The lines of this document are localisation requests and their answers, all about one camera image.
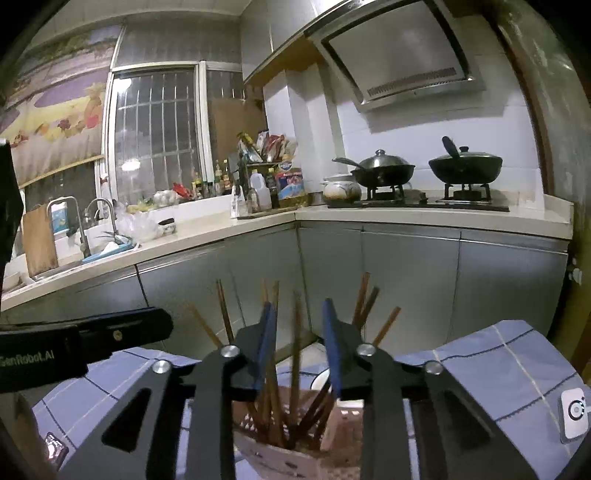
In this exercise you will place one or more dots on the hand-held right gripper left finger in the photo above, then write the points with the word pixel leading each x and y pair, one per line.
pixel 267 341

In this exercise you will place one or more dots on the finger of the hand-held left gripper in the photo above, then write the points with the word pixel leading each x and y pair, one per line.
pixel 134 327

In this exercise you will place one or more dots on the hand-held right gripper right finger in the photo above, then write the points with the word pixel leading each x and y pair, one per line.
pixel 331 341

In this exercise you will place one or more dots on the bundle of wooden chopsticks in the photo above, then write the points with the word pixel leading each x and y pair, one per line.
pixel 295 350

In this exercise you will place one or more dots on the pink smiley utensil holder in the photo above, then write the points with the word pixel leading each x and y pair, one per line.
pixel 286 461

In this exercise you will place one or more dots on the person's left forearm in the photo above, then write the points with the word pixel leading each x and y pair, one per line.
pixel 23 434

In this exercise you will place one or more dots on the blue sink tray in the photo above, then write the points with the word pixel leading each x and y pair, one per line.
pixel 113 251

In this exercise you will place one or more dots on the black smartphone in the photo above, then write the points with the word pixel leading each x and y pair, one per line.
pixel 55 447

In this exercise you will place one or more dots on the grey kitchen cabinets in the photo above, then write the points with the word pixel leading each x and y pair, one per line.
pixel 406 277

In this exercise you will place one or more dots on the clear plastic bags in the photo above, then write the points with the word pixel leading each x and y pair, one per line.
pixel 136 224

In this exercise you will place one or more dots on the tall steel faucet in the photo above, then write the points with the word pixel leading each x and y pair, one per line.
pixel 78 221

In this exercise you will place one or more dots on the wooden cutting board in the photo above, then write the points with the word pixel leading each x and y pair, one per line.
pixel 40 240

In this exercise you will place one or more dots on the curved steel faucet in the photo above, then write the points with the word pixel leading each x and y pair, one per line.
pixel 99 203

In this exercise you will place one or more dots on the blue label detergent bottle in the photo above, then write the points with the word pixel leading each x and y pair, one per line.
pixel 59 219

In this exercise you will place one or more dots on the white plastic jug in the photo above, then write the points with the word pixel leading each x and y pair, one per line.
pixel 261 194

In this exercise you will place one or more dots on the white ceramic pot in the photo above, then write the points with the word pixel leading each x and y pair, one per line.
pixel 341 190

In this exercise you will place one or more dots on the large cooking oil bottle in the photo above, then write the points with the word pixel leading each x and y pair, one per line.
pixel 292 184

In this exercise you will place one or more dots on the row of condiment bottles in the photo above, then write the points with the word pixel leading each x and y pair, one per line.
pixel 214 182

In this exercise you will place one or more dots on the blue checked tablecloth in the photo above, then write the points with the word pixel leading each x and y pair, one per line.
pixel 498 369

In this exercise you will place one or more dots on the black gas stove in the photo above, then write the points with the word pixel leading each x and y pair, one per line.
pixel 434 203

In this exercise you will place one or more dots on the wok with steel lid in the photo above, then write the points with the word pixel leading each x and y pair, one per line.
pixel 385 168

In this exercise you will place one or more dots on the pile of seasoning packets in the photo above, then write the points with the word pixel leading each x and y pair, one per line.
pixel 268 145

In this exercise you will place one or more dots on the barred kitchen window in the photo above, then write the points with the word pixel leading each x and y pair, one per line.
pixel 157 129

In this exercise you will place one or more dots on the brown cardboard sheet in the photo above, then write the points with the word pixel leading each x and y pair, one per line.
pixel 235 129

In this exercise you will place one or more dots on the black wok with black lid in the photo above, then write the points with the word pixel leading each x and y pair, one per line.
pixel 466 168

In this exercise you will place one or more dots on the fruit print window blind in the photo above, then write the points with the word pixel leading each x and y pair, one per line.
pixel 55 115

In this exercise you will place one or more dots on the small white round-dial device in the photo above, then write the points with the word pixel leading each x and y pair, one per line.
pixel 575 415

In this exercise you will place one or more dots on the steel range hood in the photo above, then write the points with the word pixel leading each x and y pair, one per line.
pixel 392 50

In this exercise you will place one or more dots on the grey wall cabinet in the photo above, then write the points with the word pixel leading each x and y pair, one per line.
pixel 277 27

